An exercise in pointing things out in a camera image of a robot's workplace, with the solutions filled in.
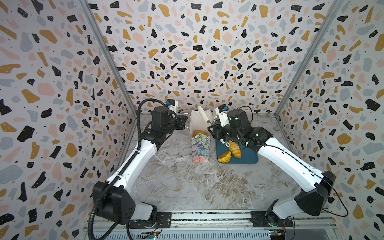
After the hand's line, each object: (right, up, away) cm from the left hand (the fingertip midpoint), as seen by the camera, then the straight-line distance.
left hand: (187, 114), depth 75 cm
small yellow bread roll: (+21, -25, +15) cm, 36 cm away
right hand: (+11, -5, -4) cm, 13 cm away
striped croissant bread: (+28, -21, +22) cm, 42 cm away
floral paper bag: (+6, -11, +3) cm, 13 cm away
